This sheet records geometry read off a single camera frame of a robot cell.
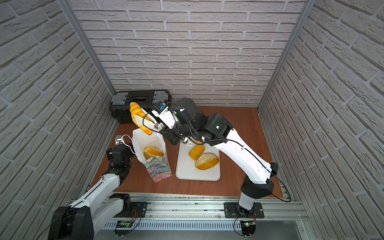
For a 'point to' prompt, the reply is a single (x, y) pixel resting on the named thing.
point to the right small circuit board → (248, 227)
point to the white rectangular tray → (186, 169)
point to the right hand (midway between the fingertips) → (166, 128)
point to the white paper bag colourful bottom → (157, 166)
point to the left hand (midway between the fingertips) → (121, 143)
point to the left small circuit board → (123, 224)
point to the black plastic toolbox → (120, 106)
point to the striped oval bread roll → (149, 151)
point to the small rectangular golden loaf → (197, 151)
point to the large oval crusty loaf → (206, 161)
